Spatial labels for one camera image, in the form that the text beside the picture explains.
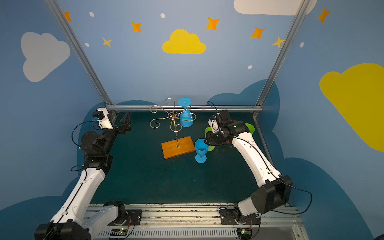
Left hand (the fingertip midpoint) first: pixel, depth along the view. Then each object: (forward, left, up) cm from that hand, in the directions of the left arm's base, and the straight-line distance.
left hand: (118, 111), depth 68 cm
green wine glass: (+9, -45, -24) cm, 51 cm away
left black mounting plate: (-37, -5, -41) cm, 55 cm away
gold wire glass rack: (+7, -27, -8) cm, 29 cm away
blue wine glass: (-4, -40, -25) cm, 48 cm away
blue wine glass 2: (+11, -31, -14) cm, 36 cm away
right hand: (-4, -44, -16) cm, 47 cm away
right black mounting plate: (-37, -53, -38) cm, 75 cm away
